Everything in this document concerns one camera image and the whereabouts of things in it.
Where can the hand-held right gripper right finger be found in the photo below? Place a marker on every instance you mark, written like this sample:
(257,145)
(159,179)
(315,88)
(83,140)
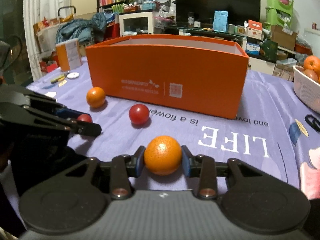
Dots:
(186,161)

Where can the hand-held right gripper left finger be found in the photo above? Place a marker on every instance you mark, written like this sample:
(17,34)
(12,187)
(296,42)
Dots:
(140,160)

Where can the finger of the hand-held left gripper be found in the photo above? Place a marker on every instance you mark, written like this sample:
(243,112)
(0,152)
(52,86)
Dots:
(63,113)
(87,130)

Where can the small red tomato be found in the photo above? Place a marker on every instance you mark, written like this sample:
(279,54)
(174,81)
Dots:
(138,113)
(85,118)

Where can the orange cardboard box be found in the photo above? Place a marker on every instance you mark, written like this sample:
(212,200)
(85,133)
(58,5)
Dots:
(162,75)

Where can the white plastic colander basket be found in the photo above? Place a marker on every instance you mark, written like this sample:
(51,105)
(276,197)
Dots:
(307,92)

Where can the small orange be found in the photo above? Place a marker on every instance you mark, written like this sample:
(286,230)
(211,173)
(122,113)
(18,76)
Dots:
(95,97)

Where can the white round disc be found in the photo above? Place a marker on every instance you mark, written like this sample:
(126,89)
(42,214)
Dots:
(73,75)

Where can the red box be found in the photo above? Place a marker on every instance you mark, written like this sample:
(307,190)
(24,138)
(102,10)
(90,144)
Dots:
(48,67)

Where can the orange white package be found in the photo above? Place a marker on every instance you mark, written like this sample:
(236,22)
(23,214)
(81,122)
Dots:
(67,55)

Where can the purple printed tablecloth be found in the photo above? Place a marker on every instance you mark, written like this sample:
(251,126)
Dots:
(250,110)

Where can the blue padded jacket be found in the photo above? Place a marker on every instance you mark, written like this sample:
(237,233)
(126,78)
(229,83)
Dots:
(80,28)

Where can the white curtain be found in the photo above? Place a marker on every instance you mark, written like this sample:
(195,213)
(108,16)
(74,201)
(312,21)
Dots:
(42,10)

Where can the white glass-door cabinet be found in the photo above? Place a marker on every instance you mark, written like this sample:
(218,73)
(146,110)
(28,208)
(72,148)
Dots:
(135,25)

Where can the blue white box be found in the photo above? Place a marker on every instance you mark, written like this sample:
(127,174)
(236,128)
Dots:
(253,48)

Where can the pink printed carton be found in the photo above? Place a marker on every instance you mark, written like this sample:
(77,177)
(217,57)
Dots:
(282,72)

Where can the dark green bag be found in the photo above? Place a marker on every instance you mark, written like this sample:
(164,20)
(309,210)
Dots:
(268,50)

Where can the green tin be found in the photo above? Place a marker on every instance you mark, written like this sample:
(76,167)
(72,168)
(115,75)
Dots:
(231,28)

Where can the clear plastic storage box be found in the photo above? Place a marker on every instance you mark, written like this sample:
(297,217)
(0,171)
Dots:
(286,62)

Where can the dark glass bottle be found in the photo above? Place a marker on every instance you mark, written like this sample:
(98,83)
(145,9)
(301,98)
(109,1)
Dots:
(191,20)

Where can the glass jar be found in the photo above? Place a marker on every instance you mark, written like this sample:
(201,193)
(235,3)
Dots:
(241,30)

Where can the blue paper packet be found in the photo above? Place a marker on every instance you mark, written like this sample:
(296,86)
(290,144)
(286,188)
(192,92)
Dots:
(220,21)

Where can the orange white carton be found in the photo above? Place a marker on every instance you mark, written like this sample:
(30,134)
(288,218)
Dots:
(255,30)

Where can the red green apple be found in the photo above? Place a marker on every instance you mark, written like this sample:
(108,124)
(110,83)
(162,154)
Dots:
(310,76)

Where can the brown cardboard box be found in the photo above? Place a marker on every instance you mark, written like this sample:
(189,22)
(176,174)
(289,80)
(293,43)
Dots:
(282,38)

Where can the black television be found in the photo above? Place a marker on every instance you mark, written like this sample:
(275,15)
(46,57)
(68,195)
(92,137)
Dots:
(217,0)

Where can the green plastic stacking bins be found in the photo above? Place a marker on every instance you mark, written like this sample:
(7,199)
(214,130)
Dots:
(277,7)

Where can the white chest freezer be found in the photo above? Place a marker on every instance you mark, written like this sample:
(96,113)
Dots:
(313,35)

